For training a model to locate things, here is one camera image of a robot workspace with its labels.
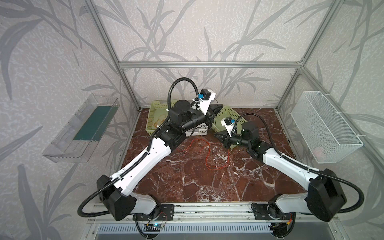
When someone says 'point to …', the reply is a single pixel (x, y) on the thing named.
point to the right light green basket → (227, 111)
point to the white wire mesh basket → (328, 136)
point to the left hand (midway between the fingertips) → (223, 102)
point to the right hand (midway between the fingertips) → (215, 130)
